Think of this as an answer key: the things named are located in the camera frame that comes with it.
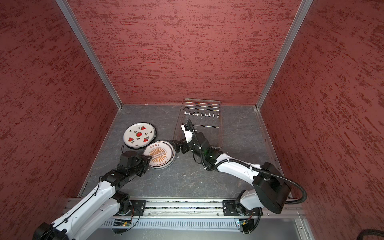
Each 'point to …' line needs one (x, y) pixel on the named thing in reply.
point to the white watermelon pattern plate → (138, 135)
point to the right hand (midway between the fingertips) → (177, 140)
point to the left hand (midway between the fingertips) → (153, 161)
